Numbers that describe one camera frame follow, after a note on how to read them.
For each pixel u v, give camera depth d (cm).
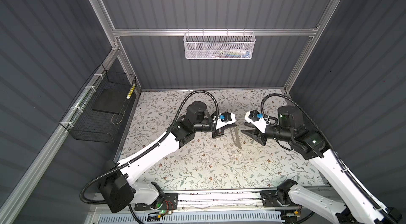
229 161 87
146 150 45
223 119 54
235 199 75
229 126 63
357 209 36
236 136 69
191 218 77
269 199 73
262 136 57
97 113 72
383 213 36
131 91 82
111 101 77
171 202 72
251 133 58
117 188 38
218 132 59
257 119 53
